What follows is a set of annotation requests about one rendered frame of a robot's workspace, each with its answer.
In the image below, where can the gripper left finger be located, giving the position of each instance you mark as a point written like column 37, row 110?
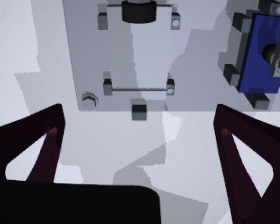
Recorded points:
column 17, row 136

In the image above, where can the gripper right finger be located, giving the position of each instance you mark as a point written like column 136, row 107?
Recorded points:
column 264, row 139

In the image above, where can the blue rectangular block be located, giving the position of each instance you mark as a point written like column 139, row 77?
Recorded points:
column 253, row 69

